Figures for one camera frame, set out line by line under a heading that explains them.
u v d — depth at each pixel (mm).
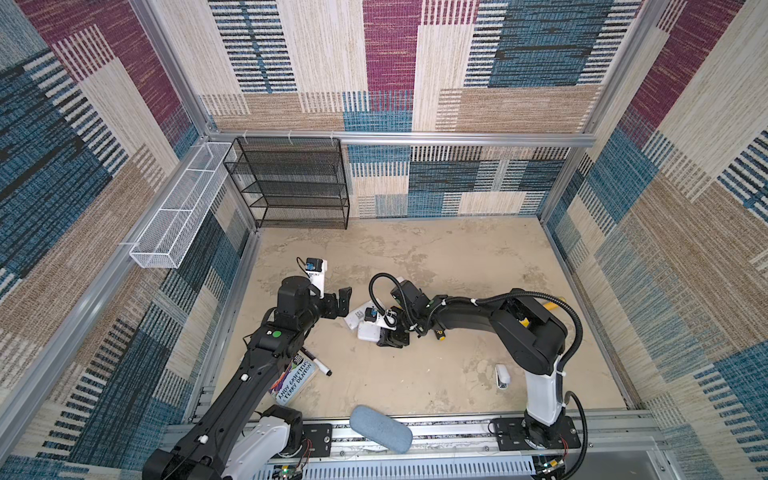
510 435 729
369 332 866
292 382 807
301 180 1089
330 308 702
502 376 793
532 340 502
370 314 794
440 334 890
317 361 851
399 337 812
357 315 930
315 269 682
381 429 727
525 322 567
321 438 732
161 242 700
